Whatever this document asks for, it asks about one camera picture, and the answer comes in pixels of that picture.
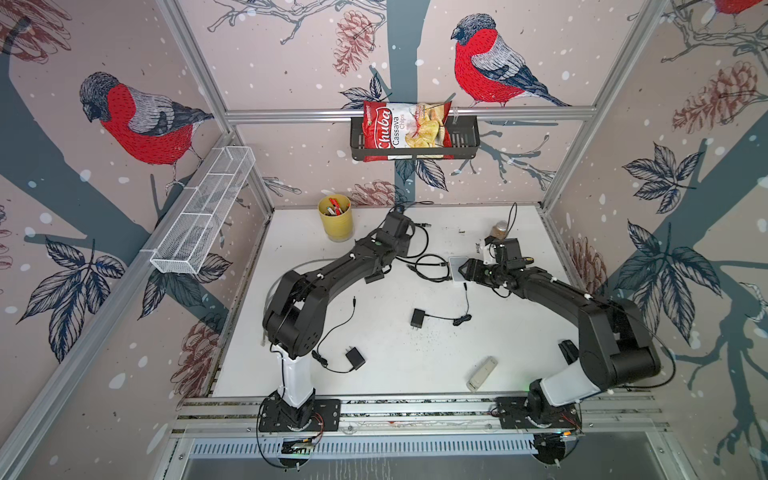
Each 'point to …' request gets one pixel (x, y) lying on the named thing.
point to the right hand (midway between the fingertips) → (463, 274)
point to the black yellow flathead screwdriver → (528, 260)
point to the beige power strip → (478, 378)
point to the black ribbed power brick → (374, 277)
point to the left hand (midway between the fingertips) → (397, 236)
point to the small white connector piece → (461, 232)
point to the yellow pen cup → (336, 210)
